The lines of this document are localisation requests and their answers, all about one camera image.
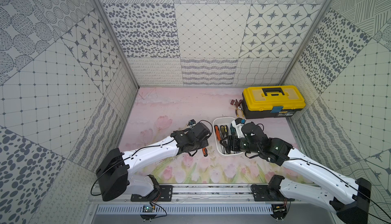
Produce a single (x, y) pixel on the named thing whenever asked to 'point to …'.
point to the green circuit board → (147, 208)
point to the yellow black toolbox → (272, 102)
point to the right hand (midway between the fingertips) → (224, 143)
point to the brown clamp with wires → (238, 104)
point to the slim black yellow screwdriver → (226, 129)
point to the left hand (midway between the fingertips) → (207, 138)
